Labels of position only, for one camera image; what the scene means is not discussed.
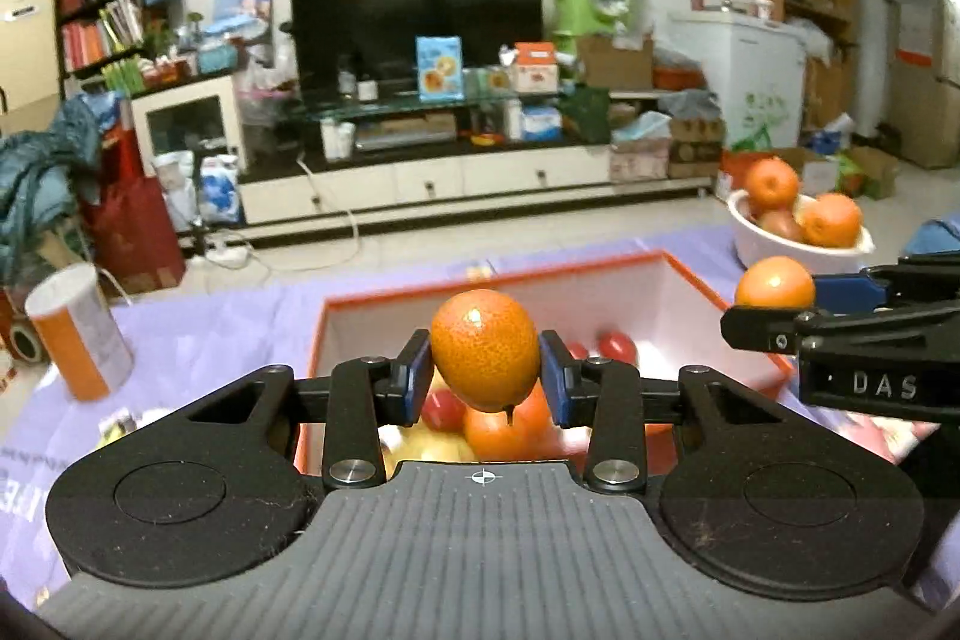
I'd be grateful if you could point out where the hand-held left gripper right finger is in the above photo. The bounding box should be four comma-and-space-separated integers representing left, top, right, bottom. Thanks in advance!
537, 327, 782, 494

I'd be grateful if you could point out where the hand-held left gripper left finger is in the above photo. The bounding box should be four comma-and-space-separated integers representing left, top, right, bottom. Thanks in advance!
187, 327, 434, 491

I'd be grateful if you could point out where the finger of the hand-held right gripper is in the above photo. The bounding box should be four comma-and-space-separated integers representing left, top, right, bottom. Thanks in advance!
812, 256, 960, 316
718, 302, 960, 357

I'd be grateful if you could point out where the yellow-green pear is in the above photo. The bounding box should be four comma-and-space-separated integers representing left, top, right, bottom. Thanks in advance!
379, 424, 481, 463

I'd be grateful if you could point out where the large orange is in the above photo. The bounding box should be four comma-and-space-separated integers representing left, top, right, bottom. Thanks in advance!
461, 385, 560, 461

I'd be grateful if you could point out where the orange cardboard box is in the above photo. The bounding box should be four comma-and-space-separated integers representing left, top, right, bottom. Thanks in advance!
294, 248, 796, 477

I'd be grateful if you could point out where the white bowl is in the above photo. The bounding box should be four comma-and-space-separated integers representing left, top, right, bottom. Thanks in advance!
726, 188, 877, 272

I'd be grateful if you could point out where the brown round fruit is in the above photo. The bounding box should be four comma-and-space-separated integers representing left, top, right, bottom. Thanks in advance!
757, 209, 807, 242

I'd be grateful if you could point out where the blue tarp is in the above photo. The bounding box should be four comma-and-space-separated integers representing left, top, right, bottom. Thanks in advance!
900, 216, 960, 270

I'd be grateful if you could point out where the brown carton stack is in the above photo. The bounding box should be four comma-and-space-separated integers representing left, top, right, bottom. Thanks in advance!
667, 119, 727, 180

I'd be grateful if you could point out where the white television stand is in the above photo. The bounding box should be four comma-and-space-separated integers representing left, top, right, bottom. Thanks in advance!
238, 89, 717, 227

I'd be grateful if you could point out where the grey cabinet with orange label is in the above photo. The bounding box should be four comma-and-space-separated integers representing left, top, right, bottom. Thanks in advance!
881, 0, 960, 170

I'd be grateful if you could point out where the carton with blue cloth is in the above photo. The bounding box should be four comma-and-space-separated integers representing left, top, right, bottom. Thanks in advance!
609, 111, 672, 184

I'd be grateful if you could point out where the purple floral tablecloth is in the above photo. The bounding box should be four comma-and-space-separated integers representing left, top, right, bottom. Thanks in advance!
0, 224, 960, 611

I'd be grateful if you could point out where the white bottle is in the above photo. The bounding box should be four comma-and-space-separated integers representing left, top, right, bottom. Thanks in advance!
321, 119, 357, 163

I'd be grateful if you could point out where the white chest freezer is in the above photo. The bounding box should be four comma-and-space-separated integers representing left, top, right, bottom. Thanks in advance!
666, 8, 809, 154

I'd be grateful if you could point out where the blue tissue box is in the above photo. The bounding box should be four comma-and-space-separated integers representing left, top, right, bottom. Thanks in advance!
521, 104, 563, 142

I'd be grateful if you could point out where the dark green bag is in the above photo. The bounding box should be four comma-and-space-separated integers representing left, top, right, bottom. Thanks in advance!
562, 85, 612, 145

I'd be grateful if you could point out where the blue and white bag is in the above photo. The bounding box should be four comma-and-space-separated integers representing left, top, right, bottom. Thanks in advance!
196, 154, 245, 225

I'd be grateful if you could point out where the brown cardboard box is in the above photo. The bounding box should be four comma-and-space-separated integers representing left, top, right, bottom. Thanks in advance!
576, 34, 655, 90

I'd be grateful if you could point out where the white and orange box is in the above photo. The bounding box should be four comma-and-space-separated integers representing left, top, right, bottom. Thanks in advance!
511, 41, 560, 94

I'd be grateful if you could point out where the blue snack box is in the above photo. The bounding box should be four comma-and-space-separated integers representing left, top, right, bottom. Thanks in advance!
416, 36, 464, 103

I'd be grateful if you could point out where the white plastic bag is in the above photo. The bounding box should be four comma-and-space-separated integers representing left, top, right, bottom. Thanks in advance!
154, 149, 197, 214

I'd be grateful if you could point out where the red bag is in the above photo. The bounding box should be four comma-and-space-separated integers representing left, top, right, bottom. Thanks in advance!
79, 175, 187, 296

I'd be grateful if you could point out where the orange and white canister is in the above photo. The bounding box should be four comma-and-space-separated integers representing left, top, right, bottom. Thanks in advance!
25, 263, 136, 402

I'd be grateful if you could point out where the white framed picture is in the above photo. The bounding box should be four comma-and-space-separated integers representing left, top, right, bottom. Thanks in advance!
131, 72, 247, 180

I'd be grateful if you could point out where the blue picture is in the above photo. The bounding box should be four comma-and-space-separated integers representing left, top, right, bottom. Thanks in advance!
212, 0, 275, 41

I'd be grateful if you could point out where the blue jacket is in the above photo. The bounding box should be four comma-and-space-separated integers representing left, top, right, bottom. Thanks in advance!
0, 92, 125, 281

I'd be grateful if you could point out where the beige air conditioner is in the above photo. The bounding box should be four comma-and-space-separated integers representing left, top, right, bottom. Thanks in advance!
0, 0, 62, 112

